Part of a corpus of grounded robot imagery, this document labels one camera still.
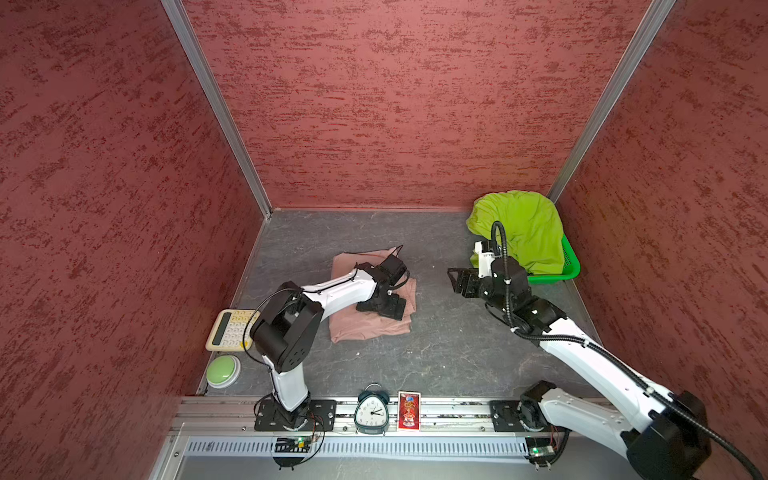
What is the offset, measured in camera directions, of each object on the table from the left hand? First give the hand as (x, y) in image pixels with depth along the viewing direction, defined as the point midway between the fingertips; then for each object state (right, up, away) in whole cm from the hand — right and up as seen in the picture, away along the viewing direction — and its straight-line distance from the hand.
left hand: (383, 315), depth 89 cm
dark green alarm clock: (-2, -19, -18) cm, 26 cm away
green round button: (-44, -13, -10) cm, 47 cm away
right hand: (+20, +13, -10) cm, 26 cm away
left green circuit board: (-22, -27, -18) cm, 39 cm away
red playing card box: (+7, -20, -16) cm, 26 cm away
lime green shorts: (+56, +28, +21) cm, 66 cm away
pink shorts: (-8, -1, -4) cm, 9 cm away
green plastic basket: (+61, +13, +6) cm, 63 cm away
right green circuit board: (+39, -28, -19) cm, 51 cm away
